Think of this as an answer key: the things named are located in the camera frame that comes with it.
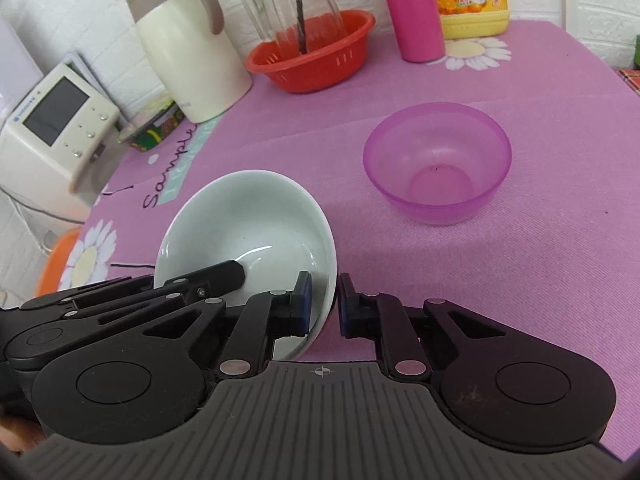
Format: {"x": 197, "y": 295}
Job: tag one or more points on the white thermos jug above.
{"x": 188, "y": 49}

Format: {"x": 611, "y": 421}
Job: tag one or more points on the pink thermos bottle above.
{"x": 417, "y": 29}

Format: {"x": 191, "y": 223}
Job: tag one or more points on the white ceramic bowl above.
{"x": 268, "y": 223}

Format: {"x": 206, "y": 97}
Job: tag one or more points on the red plastic basket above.
{"x": 321, "y": 69}

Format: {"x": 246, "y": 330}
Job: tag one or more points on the clear glass carafe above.
{"x": 296, "y": 27}

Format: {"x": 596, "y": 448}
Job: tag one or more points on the pink floral tablecloth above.
{"x": 555, "y": 254}

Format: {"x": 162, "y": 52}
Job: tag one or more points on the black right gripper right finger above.
{"x": 382, "y": 319}

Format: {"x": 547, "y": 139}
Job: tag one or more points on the white water dispenser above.
{"x": 59, "y": 147}

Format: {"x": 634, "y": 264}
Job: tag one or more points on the purple plastic bowl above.
{"x": 438, "y": 163}

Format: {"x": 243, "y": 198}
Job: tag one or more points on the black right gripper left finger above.
{"x": 264, "y": 318}

